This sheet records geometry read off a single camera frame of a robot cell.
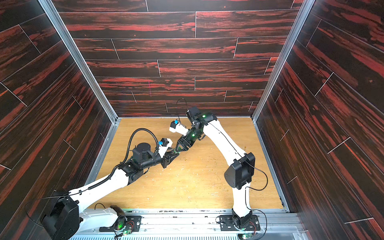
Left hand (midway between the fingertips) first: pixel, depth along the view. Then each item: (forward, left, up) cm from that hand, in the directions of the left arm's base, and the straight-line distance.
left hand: (177, 151), depth 77 cm
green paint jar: (-2, +1, +3) cm, 3 cm away
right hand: (+5, -3, 0) cm, 6 cm away
